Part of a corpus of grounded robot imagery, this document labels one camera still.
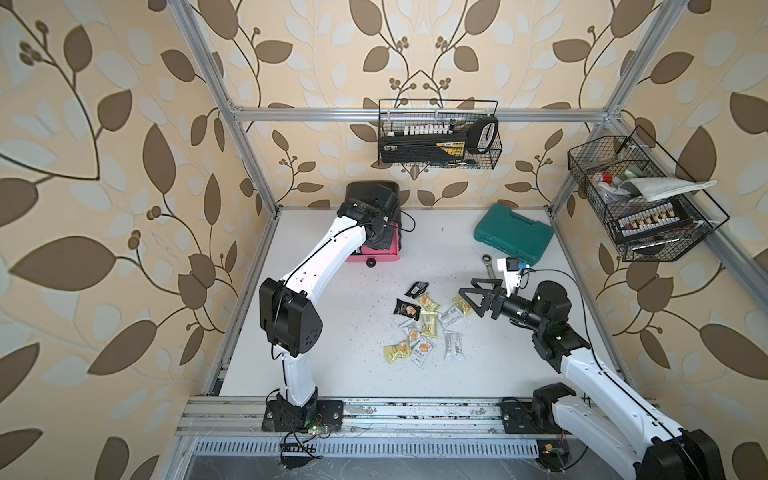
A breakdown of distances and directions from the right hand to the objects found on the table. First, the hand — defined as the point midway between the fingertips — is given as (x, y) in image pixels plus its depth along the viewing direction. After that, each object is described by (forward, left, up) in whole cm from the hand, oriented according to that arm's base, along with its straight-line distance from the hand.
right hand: (466, 287), depth 75 cm
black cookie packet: (+4, +15, -19) cm, 24 cm away
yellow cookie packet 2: (-9, +18, -18) cm, 27 cm away
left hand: (+16, +21, +2) cm, 27 cm away
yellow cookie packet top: (+5, +8, -19) cm, 21 cm away
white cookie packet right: (+2, +1, -19) cm, 20 cm away
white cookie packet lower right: (-8, +2, -19) cm, 21 cm away
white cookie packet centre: (-3, +13, -19) cm, 23 cm away
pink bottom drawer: (+16, +25, -7) cm, 30 cm away
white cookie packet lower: (-9, +12, -19) cm, 24 cm away
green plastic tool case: (+31, -26, -17) cm, 44 cm away
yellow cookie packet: (-1, +8, -19) cm, 20 cm away
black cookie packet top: (+10, +11, -17) cm, 23 cm away
